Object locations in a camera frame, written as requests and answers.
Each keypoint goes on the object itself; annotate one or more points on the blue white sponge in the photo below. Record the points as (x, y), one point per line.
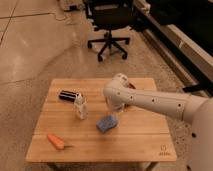
(106, 123)

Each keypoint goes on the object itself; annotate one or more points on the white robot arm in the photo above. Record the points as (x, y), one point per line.
(195, 110)

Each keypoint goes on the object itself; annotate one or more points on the black rectangular box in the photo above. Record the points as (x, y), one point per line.
(67, 95)

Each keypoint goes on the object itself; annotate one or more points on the wooden table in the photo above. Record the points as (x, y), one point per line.
(140, 136)

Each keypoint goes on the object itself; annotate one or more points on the black office chair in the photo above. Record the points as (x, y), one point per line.
(109, 15)

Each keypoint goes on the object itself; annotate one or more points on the orange toy carrot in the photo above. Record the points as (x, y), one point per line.
(57, 142)

